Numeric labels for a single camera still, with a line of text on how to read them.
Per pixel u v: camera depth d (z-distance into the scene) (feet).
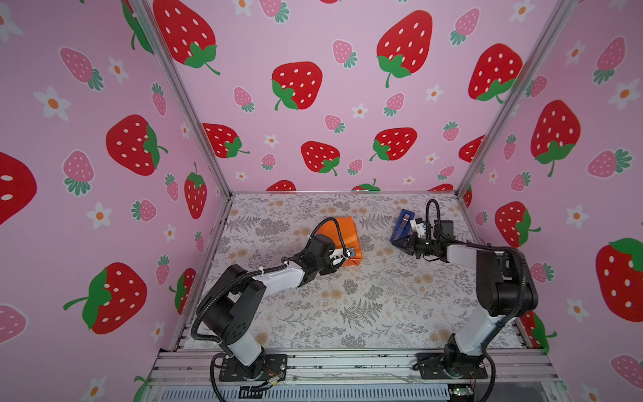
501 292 1.61
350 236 3.12
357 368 2.46
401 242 3.05
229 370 2.39
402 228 3.29
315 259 2.33
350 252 2.60
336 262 2.63
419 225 2.98
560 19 2.29
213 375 2.30
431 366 2.43
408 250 2.84
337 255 2.58
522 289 1.43
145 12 2.22
